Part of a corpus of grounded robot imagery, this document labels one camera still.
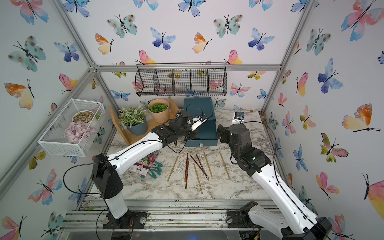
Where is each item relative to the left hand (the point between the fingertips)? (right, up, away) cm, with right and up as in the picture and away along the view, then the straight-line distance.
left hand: (199, 123), depth 80 cm
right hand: (+14, -1, -10) cm, 17 cm away
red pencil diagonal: (+1, -27, +11) cm, 29 cm away
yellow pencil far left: (-16, -27, +12) cm, 33 cm away
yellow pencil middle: (+6, -26, +13) cm, 30 cm away
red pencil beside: (-7, -29, +10) cm, 32 cm away
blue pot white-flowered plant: (-38, +2, +7) cm, 38 cm away
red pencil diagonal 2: (+1, -26, +13) cm, 29 cm away
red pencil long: (-7, -28, +11) cm, 31 cm away
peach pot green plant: (-25, +9, +16) cm, 31 cm away
